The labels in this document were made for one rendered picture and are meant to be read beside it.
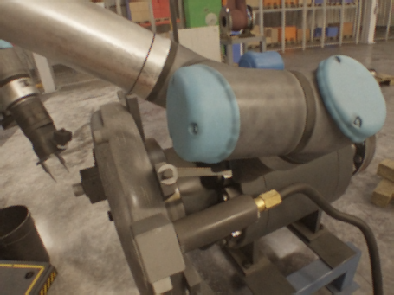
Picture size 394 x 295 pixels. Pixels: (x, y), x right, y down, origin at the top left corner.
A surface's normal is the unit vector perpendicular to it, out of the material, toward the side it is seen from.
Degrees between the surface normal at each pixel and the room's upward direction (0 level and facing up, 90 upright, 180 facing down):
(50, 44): 116
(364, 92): 51
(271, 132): 94
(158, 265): 67
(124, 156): 37
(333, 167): 76
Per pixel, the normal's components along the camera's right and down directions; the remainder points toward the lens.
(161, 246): 0.33, 0.00
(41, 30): 0.15, 0.61
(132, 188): 0.21, -0.31
